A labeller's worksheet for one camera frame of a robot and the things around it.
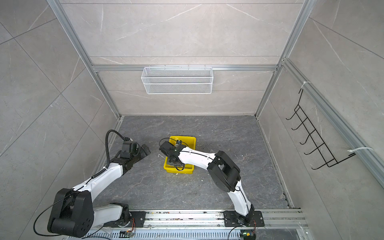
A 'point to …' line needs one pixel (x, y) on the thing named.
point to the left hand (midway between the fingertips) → (142, 147)
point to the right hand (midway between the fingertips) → (173, 160)
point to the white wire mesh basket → (177, 80)
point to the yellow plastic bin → (187, 141)
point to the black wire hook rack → (322, 150)
